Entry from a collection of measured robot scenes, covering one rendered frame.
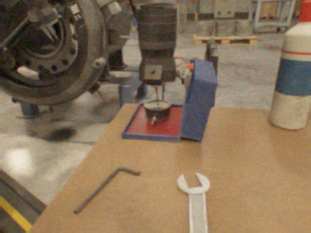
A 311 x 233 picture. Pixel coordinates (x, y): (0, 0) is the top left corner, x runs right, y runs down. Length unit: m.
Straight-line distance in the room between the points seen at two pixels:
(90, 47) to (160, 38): 0.74
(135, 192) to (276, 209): 0.17
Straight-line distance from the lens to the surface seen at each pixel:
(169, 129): 0.47
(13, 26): 1.31
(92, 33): 1.15
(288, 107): 0.51
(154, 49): 0.45
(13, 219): 0.58
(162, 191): 0.33
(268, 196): 0.35
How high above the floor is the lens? 0.69
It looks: 23 degrees down
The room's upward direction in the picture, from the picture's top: 1 degrees counter-clockwise
